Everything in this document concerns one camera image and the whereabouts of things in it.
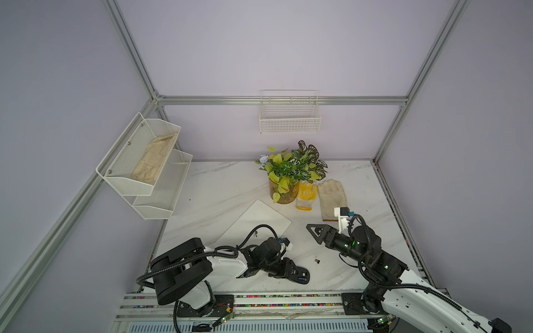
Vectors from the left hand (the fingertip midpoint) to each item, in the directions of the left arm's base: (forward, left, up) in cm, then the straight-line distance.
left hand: (297, 276), depth 78 cm
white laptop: (+14, +15, +15) cm, 26 cm away
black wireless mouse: (0, -1, 0) cm, 1 cm away
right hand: (+11, -5, +16) cm, 20 cm away
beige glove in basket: (+33, +57, +27) cm, 71 cm away
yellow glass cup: (+39, -8, -2) cm, 40 cm away
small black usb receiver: (+7, -9, -2) cm, 11 cm away
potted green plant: (+36, +4, +22) cm, 42 cm away
